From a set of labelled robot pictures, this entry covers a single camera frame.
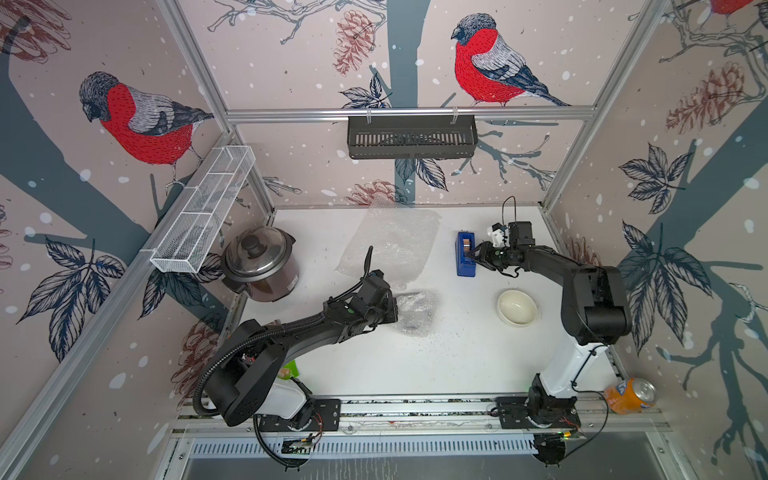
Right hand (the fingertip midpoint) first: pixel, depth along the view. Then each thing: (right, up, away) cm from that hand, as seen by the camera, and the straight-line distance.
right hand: (472, 252), depth 98 cm
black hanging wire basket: (-20, +40, +7) cm, 45 cm away
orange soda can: (+29, -32, -29) cm, 52 cm away
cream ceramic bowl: (+12, -17, -8) cm, 22 cm away
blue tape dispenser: (-2, +3, +3) cm, 4 cm away
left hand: (-23, -15, -12) cm, 30 cm away
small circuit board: (-51, -47, -26) cm, 73 cm away
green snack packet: (-55, -31, -18) cm, 66 cm away
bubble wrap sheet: (-20, -17, -14) cm, 30 cm away
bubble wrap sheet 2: (-24, +5, +13) cm, 27 cm away
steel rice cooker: (-65, -2, -14) cm, 66 cm away
